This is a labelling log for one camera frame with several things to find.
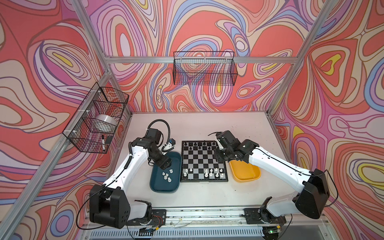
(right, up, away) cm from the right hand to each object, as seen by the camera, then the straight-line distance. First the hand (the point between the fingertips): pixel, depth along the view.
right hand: (217, 158), depth 80 cm
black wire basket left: (-61, +19, -10) cm, 64 cm away
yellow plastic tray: (+16, -9, +5) cm, 19 cm away
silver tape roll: (-57, +22, -6) cm, 61 cm away
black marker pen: (-57, +9, -8) cm, 59 cm away
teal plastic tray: (-28, -13, +4) cm, 31 cm away
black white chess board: (-10, -5, +11) cm, 15 cm away
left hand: (-29, 0, +2) cm, 29 cm away
